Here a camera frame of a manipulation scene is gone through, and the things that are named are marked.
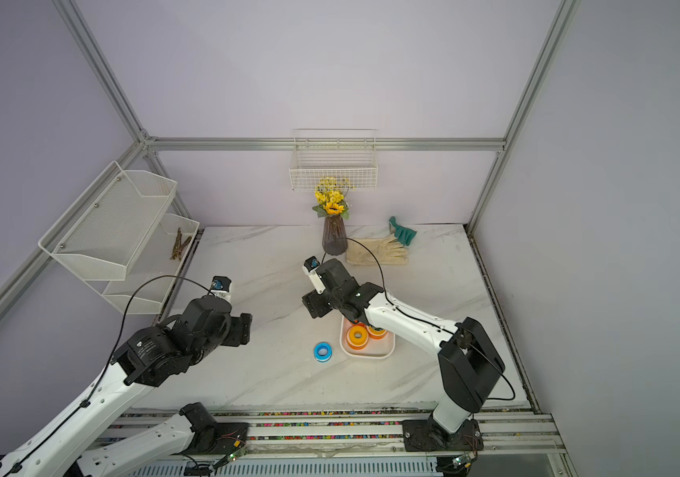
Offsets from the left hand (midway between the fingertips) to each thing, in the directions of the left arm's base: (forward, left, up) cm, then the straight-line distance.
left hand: (234, 321), depth 71 cm
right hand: (+12, -19, -8) cm, 24 cm away
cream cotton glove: (+41, -43, -21) cm, 63 cm away
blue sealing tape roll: (+1, -20, -22) cm, 29 cm away
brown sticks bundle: (+32, +29, -7) cm, 44 cm away
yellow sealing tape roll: (+5, -30, -19) cm, 36 cm away
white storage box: (+2, -38, -22) cm, 44 cm away
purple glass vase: (+40, -22, -11) cm, 47 cm away
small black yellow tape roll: (+6, -36, -20) cm, 42 cm away
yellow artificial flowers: (+42, -22, +6) cm, 47 cm away
